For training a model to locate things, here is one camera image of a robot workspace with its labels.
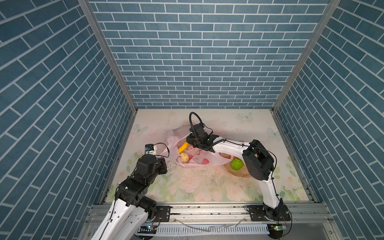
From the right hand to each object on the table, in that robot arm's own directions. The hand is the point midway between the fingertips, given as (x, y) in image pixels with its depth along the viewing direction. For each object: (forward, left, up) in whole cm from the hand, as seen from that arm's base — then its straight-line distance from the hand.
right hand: (185, 136), depth 93 cm
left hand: (-20, +6, +8) cm, 22 cm away
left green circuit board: (-48, +12, -12) cm, 51 cm away
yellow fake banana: (-8, 0, 0) cm, 8 cm away
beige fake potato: (-13, -2, -3) cm, 13 cm away
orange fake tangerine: (-23, -26, +21) cm, 41 cm away
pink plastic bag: (-10, -9, -6) cm, 14 cm away
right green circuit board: (-42, -51, -11) cm, 67 cm away
